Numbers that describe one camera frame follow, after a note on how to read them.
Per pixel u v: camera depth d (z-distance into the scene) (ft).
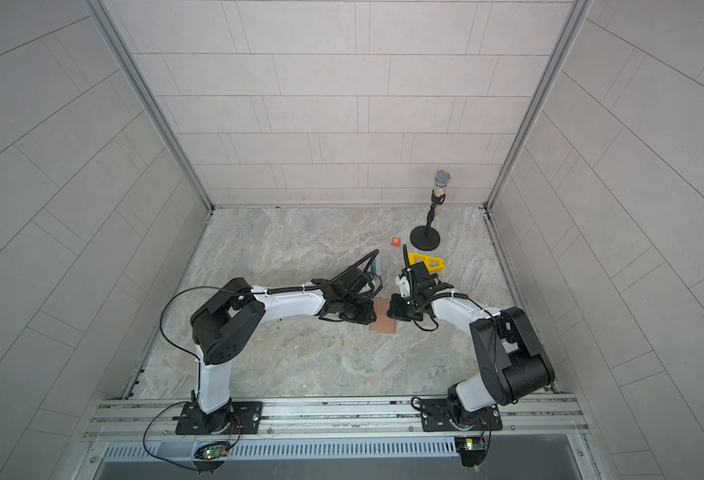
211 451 2.11
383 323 2.84
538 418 2.35
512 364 1.42
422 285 2.33
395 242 3.45
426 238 3.49
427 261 3.27
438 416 2.32
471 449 2.23
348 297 2.38
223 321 1.67
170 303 3.03
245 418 2.31
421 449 2.23
